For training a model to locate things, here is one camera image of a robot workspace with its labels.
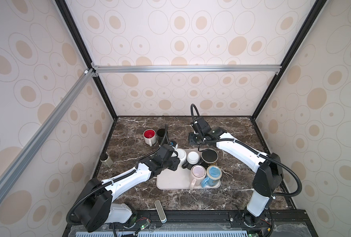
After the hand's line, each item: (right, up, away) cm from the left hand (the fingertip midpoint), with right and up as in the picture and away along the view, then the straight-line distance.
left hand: (181, 159), depth 83 cm
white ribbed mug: (+1, +1, +5) cm, 5 cm away
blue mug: (+18, -7, -5) cm, 20 cm away
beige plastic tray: (-2, -13, +5) cm, 14 cm away
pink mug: (+9, -6, -5) cm, 12 cm away
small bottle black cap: (-44, -1, +3) cm, 44 cm away
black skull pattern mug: (+16, +1, +2) cm, 16 cm away
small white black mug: (+7, -1, +2) cm, 7 cm away
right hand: (+5, +11, +3) cm, 13 cm away
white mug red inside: (-22, +13, +20) cm, 32 cm away
